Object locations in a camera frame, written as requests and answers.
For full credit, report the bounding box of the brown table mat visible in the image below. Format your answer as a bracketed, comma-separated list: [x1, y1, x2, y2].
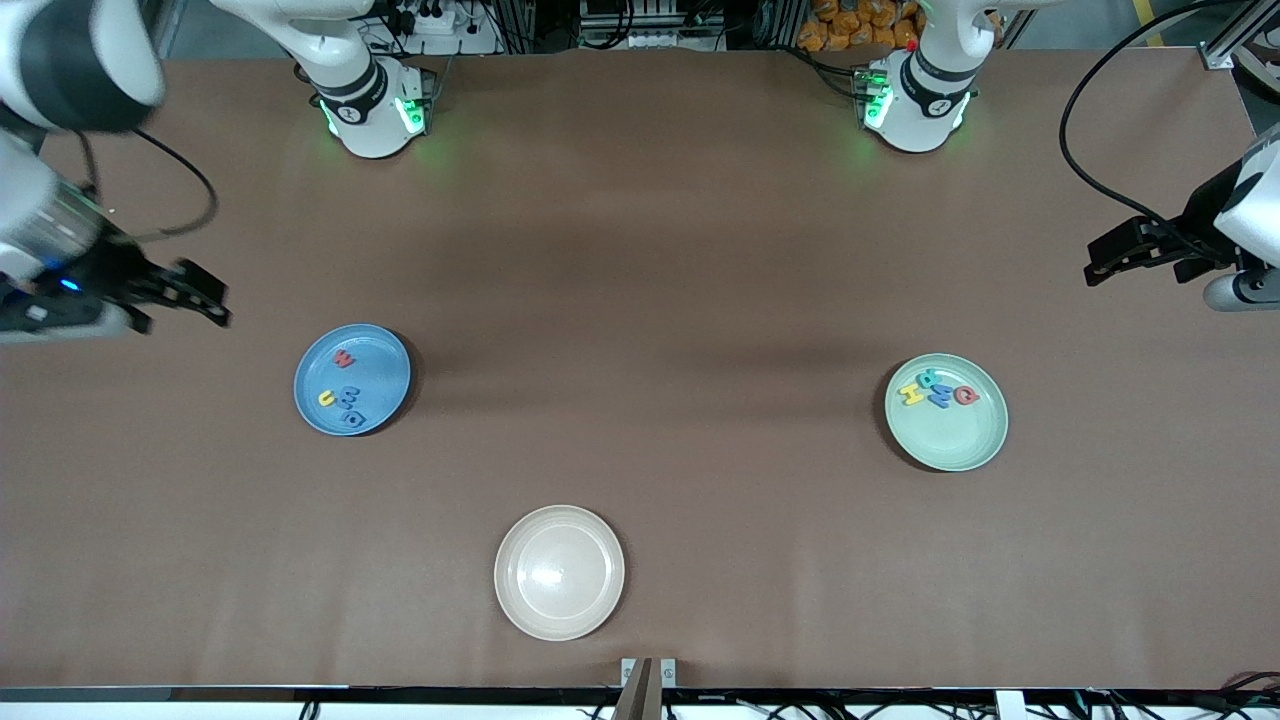
[0, 45, 1280, 691]

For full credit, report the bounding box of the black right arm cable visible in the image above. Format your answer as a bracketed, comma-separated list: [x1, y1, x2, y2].
[75, 128, 220, 243]

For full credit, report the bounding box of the beige round plate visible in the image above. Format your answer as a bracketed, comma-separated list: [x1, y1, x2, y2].
[494, 505, 626, 642]

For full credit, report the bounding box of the pale green round plate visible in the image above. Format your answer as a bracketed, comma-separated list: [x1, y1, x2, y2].
[884, 353, 1009, 473]

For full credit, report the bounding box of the white power strip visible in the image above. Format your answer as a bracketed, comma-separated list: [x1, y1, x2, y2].
[398, 0, 471, 36]

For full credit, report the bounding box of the aluminium frame profile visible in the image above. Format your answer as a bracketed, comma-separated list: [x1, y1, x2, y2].
[1198, 0, 1280, 73]

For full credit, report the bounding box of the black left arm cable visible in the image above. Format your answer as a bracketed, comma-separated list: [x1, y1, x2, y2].
[1058, 0, 1246, 263]

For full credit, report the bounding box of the blue round plate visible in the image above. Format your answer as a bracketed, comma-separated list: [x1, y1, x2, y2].
[293, 323, 413, 438]

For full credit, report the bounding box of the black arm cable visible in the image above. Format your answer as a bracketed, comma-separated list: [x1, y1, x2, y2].
[75, 128, 220, 243]
[1058, 0, 1246, 263]

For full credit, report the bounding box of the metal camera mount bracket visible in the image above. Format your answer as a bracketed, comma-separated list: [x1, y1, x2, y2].
[612, 657, 677, 720]

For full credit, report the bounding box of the pile of orange packets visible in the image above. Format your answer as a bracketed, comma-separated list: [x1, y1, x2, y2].
[798, 0, 923, 53]

